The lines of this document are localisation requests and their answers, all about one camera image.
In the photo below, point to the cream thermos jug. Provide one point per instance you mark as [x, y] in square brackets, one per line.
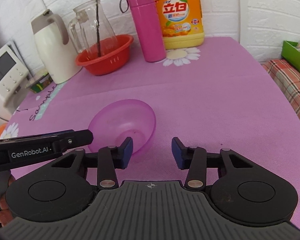
[54, 46]

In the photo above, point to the red plastic basket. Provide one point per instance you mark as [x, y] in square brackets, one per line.
[112, 57]

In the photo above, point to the clear glass pitcher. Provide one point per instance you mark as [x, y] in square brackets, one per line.
[82, 28]

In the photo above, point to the plaid cloth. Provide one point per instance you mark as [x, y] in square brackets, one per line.
[287, 79]

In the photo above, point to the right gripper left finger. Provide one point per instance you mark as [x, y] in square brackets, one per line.
[106, 161]

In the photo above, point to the white countertop appliance with screen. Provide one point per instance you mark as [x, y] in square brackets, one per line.
[14, 76]

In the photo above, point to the left hand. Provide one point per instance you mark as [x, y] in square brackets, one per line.
[5, 214]

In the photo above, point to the green box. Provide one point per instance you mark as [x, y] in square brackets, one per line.
[291, 54]

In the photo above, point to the purple translucent plastic bowl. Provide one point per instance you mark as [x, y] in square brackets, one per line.
[121, 119]

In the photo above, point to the yellow dish soap bottle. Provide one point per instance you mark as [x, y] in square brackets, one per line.
[181, 23]

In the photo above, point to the pink floral tablecloth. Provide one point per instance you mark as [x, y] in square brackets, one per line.
[220, 98]

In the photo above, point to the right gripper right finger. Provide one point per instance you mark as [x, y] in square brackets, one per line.
[197, 160]

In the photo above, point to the black stirring stick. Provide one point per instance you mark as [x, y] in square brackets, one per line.
[97, 31]

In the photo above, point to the pink thermos bottle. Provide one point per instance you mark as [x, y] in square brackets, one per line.
[147, 24]

